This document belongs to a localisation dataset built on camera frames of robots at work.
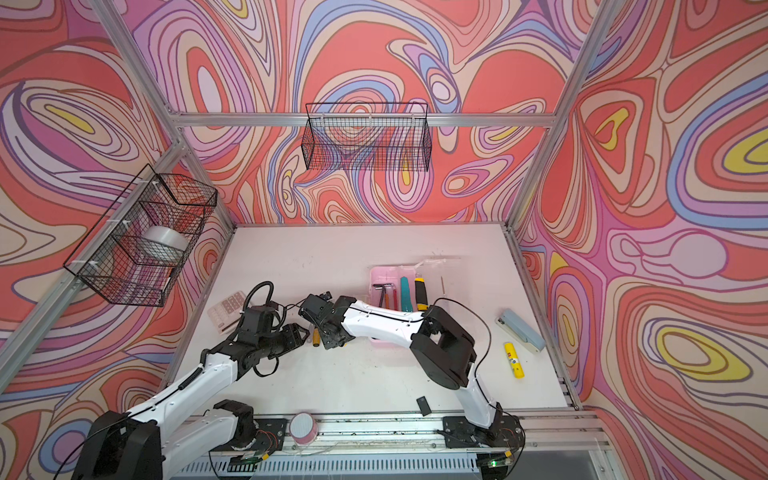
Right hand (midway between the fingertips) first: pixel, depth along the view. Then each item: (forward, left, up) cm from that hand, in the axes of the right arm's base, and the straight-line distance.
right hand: (343, 339), depth 86 cm
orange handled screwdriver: (+2, +9, -2) cm, 9 cm away
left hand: (+2, +10, +1) cm, 11 cm away
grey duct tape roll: (+12, +40, +30) cm, 51 cm away
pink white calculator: (+11, +38, -1) cm, 39 cm away
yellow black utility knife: (+12, -24, +4) cm, 27 cm away
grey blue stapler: (+1, -52, 0) cm, 52 cm away
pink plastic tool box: (+15, -31, +7) cm, 35 cm away
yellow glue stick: (-7, -49, -3) cm, 49 cm away
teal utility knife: (+12, -19, +4) cm, 22 cm away
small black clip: (-17, -22, -5) cm, 29 cm away
